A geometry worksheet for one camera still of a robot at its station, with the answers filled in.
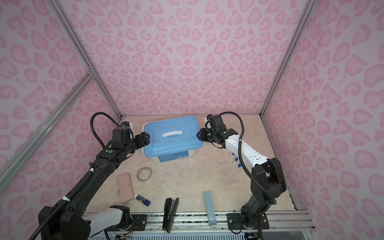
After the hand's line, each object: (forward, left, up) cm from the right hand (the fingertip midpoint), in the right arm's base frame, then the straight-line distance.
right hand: (199, 133), depth 85 cm
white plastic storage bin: (-7, +13, -15) cm, 21 cm away
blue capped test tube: (-10, -19, -5) cm, 22 cm away
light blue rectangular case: (-39, -6, -14) cm, 42 cm away
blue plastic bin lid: (-1, +16, -2) cm, 16 cm away
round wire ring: (-16, +33, -19) cm, 42 cm away
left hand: (-4, +30, +3) cm, 30 cm away
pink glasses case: (-26, +41, -18) cm, 51 cm away
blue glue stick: (-31, +29, -16) cm, 46 cm away
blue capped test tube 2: (-14, -20, -4) cm, 24 cm away
